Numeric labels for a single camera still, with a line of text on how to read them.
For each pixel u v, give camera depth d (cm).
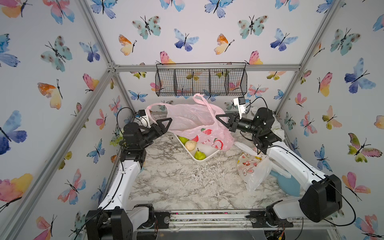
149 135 64
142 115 65
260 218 74
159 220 74
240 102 61
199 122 81
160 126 65
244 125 62
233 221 74
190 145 95
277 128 98
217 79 96
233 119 63
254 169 78
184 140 96
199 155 90
